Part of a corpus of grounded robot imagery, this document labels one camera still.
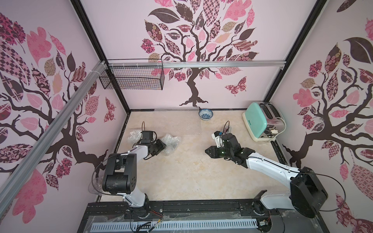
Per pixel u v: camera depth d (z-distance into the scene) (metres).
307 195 0.41
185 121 1.14
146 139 0.76
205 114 1.16
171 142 0.95
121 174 0.47
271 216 0.72
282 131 0.92
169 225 0.70
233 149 0.64
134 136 0.92
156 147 0.85
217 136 0.76
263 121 0.91
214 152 0.73
